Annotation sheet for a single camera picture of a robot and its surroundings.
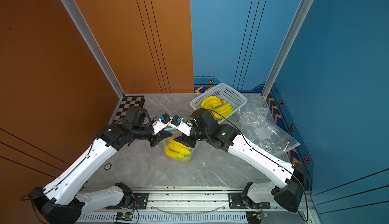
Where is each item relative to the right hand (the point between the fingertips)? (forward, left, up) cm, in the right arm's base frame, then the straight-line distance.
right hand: (179, 132), depth 67 cm
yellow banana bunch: (+37, -14, -19) cm, 44 cm away
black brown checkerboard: (+41, +45, -23) cm, 65 cm away
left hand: (+2, +4, -2) cm, 5 cm away
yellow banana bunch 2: (-2, +3, -16) cm, 16 cm away
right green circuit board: (-28, -37, -28) cm, 54 cm away
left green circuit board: (-28, +27, -30) cm, 49 cm away
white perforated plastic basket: (+50, -27, -22) cm, 61 cm away
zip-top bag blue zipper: (+11, -51, -25) cm, 57 cm away
